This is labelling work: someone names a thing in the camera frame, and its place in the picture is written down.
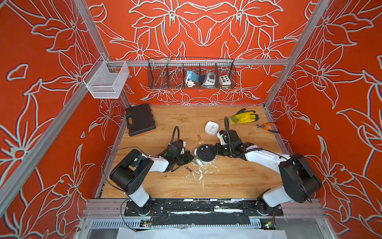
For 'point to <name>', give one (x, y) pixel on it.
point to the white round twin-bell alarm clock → (205, 154)
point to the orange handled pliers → (263, 126)
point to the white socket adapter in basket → (210, 79)
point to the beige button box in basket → (224, 80)
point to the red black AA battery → (189, 169)
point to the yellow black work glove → (243, 116)
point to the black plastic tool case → (140, 119)
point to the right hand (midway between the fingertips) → (208, 151)
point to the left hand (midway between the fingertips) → (195, 157)
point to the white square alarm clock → (211, 128)
